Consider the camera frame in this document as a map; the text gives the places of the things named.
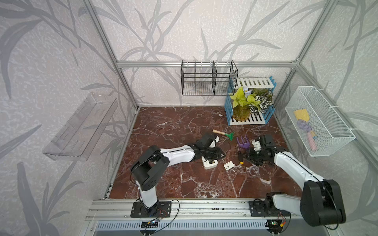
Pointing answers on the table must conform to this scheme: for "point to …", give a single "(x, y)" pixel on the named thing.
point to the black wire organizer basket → (208, 78)
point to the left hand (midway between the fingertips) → (223, 156)
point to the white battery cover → (229, 165)
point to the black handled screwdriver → (240, 155)
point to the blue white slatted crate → (268, 83)
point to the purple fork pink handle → (245, 144)
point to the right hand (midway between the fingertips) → (243, 155)
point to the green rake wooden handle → (231, 135)
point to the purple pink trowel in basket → (306, 127)
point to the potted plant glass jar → (246, 102)
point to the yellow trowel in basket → (301, 114)
